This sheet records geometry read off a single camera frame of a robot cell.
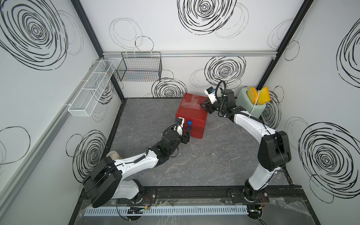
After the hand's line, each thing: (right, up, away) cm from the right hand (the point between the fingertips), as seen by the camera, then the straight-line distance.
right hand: (204, 102), depth 87 cm
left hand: (-11, -15, -7) cm, 20 cm away
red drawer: (-8, -12, -5) cm, 15 cm away
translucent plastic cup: (-52, -31, -9) cm, 61 cm away
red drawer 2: (-6, -17, +2) cm, 18 cm away
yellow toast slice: (+42, +4, +7) cm, 43 cm away
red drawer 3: (-4, -21, +4) cm, 22 cm away
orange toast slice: (+35, +6, +8) cm, 36 cm away
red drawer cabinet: (-6, -8, -1) cm, 10 cm away
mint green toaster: (+30, 0, +12) cm, 33 cm away
